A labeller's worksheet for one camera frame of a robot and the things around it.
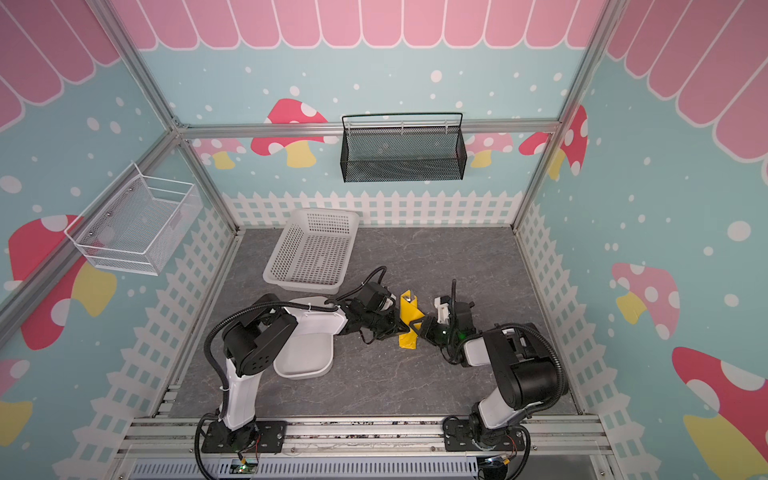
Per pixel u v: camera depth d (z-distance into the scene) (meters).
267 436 0.74
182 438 0.76
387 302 0.86
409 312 0.94
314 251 1.13
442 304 0.88
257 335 0.53
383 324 0.83
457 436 0.74
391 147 0.97
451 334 0.74
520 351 0.52
